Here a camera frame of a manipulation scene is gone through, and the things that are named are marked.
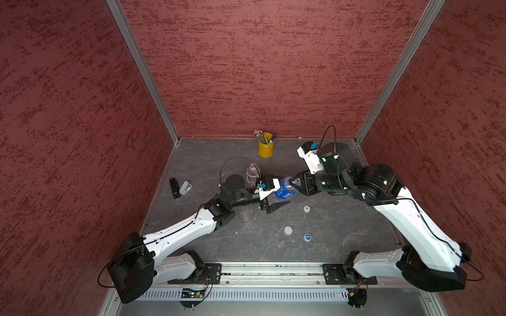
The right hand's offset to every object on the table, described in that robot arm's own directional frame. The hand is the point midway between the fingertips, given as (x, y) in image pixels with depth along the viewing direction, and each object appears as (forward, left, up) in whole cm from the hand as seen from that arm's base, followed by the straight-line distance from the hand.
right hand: (294, 186), depth 61 cm
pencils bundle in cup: (+41, +10, -18) cm, 46 cm away
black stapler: (+19, +54, -30) cm, 65 cm away
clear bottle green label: (+4, +18, -33) cm, 38 cm away
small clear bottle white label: (+16, +14, -16) cm, 27 cm away
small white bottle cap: (+7, -11, -34) cm, 36 cm away
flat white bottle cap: (-3, -1, -33) cm, 33 cm away
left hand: (+2, +3, -7) cm, 8 cm away
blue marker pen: (+44, +3, -22) cm, 50 cm away
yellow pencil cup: (+39, +7, -26) cm, 48 cm away
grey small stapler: (+18, +48, -29) cm, 59 cm away
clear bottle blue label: (-1, +2, 0) cm, 3 cm away
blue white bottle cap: (-6, -9, -33) cm, 35 cm away
